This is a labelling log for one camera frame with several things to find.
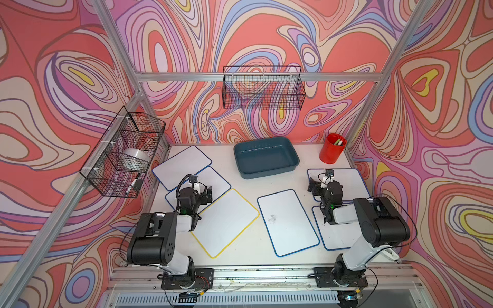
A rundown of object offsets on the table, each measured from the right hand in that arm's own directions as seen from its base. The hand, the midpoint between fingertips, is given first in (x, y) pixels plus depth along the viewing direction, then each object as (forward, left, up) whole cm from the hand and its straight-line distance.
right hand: (320, 182), depth 96 cm
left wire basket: (-6, +87, +26) cm, 91 cm away
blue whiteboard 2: (+10, +59, -6) cm, 60 cm away
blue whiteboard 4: (-25, -2, -7) cm, 26 cm away
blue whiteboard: (+21, +72, -4) cm, 75 cm away
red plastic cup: (+17, -10, +3) cm, 20 cm away
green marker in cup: (+22, -14, +7) cm, 27 cm away
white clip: (-33, -21, -5) cm, 40 cm away
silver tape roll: (-6, +78, +30) cm, 83 cm away
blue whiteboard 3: (+3, -22, -9) cm, 23 cm away
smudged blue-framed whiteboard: (-18, +19, -7) cm, 27 cm away
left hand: (-2, +60, +2) cm, 60 cm away
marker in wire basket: (-12, +81, +21) cm, 85 cm away
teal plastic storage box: (+25, +26, -8) cm, 37 cm away
